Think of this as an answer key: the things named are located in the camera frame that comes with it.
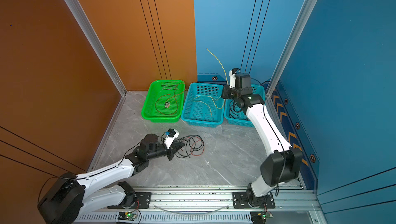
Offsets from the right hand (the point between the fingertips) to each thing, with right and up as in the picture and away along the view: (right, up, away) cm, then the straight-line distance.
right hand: (225, 88), depth 81 cm
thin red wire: (-17, -31, +13) cm, 38 cm away
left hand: (-21, -29, -1) cm, 36 cm away
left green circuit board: (-47, -60, -10) cm, 77 cm away
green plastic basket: (-41, -5, +34) cm, 53 cm away
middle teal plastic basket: (-11, -9, +28) cm, 32 cm away
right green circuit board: (+14, -60, -11) cm, 63 cm away
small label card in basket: (-38, -9, +32) cm, 50 cm away
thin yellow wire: (-5, -3, +35) cm, 35 cm away
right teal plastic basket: (+11, -16, +25) cm, 31 cm away
